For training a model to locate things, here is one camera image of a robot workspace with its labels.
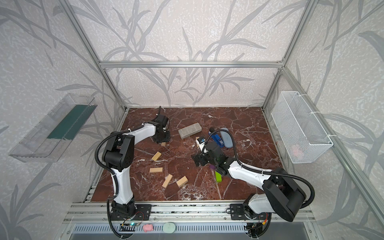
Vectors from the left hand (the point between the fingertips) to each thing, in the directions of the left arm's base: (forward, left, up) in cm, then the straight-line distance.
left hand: (168, 135), depth 102 cm
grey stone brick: (+4, -15, +1) cm, 15 cm away
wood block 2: (-2, -19, -1) cm, 19 cm away
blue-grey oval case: (-3, -40, +1) cm, 40 cm away
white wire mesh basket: (-22, -65, +35) cm, 77 cm away
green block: (-29, -32, +2) cm, 43 cm away
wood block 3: (-24, +4, -1) cm, 24 cm away
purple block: (-22, -30, -1) cm, 37 cm away
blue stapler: (-3, -32, +1) cm, 33 cm away
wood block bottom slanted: (-31, -3, 0) cm, 31 cm away
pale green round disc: (-52, -8, +2) cm, 52 cm away
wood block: (-7, +2, 0) cm, 7 cm away
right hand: (-14, -21, +9) cm, 27 cm away
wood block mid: (-15, +6, -1) cm, 17 cm away
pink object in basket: (-22, -70, +20) cm, 76 cm away
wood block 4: (-31, -12, 0) cm, 33 cm away
